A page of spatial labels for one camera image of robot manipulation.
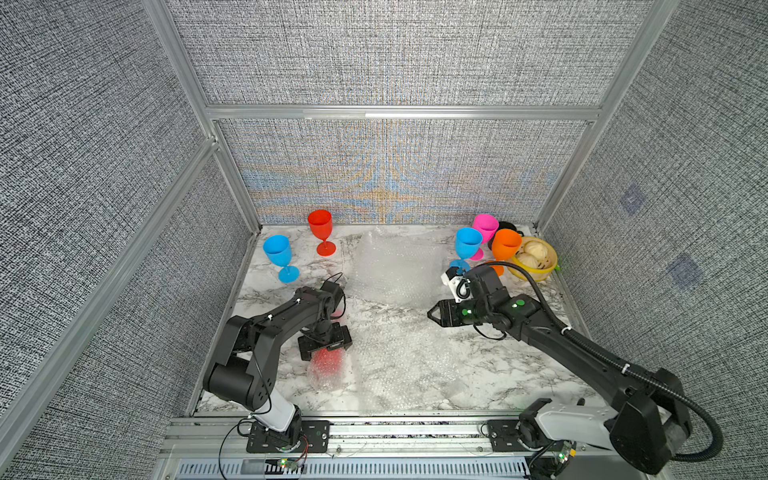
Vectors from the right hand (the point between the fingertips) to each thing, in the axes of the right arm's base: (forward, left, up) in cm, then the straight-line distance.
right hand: (435, 306), depth 79 cm
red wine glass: (-14, +28, -7) cm, 32 cm away
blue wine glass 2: (+24, -14, -2) cm, 28 cm away
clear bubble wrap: (-12, +8, -15) cm, 21 cm away
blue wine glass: (+23, +47, -3) cm, 53 cm away
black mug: (+30, -28, -1) cm, 41 cm away
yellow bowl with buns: (+26, -40, -12) cm, 49 cm away
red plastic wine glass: (+32, +34, -2) cm, 47 cm away
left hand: (-6, +27, -15) cm, 31 cm away
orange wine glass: (+23, -25, -2) cm, 34 cm away
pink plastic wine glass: (+34, -22, -4) cm, 41 cm away
